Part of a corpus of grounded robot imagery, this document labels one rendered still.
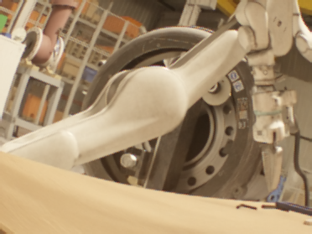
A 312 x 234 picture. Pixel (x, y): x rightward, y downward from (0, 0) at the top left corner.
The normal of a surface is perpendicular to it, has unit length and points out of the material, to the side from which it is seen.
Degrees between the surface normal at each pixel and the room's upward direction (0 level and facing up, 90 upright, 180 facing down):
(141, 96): 90
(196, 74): 90
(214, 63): 90
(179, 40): 90
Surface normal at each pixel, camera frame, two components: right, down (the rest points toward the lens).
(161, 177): -0.46, -0.19
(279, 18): 0.30, 0.06
